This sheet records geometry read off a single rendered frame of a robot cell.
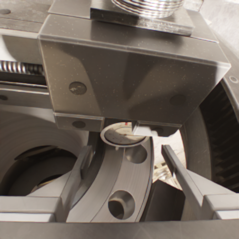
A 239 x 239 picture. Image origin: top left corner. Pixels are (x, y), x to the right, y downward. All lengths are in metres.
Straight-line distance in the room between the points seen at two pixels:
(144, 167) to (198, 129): 0.09
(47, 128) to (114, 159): 0.29
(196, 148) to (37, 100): 0.20
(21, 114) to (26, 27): 0.30
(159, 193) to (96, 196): 0.08
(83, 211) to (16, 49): 0.19
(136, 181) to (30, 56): 0.20
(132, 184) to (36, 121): 0.32
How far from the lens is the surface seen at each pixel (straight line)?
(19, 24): 0.20
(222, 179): 0.21
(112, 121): 0.18
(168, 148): 0.16
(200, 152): 0.23
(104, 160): 0.25
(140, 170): 0.26
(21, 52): 0.20
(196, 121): 0.25
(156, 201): 0.26
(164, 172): 5.07
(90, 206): 0.24
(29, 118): 0.48
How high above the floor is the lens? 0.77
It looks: 27 degrees down
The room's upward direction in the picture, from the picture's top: 152 degrees clockwise
